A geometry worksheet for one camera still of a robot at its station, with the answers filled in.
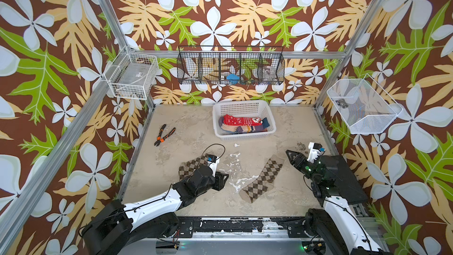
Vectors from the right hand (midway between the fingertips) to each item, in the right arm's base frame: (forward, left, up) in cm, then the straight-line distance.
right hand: (287, 152), depth 82 cm
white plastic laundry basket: (+37, +16, -8) cm, 41 cm away
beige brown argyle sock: (-2, +50, -13) cm, 52 cm away
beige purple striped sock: (+22, +18, -10) cm, 30 cm away
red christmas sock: (+26, +19, -9) cm, 34 cm away
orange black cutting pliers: (+18, +69, -14) cm, 73 cm away
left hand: (-7, +29, -7) cm, 30 cm away
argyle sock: (-9, +10, -13) cm, 19 cm away
